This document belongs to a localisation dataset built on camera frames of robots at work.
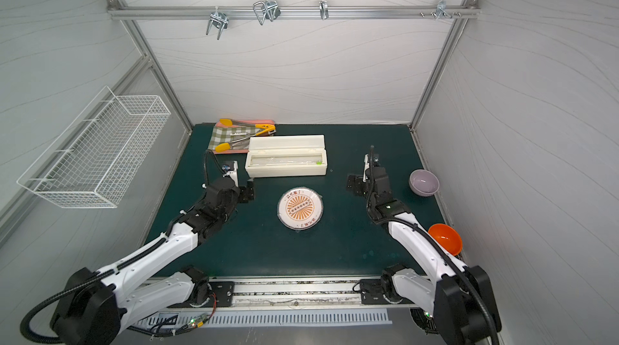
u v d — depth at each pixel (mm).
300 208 920
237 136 1149
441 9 766
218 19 801
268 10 764
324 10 783
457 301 396
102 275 415
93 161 676
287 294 749
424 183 983
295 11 775
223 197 617
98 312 383
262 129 1176
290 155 1002
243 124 1204
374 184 615
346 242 842
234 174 730
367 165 753
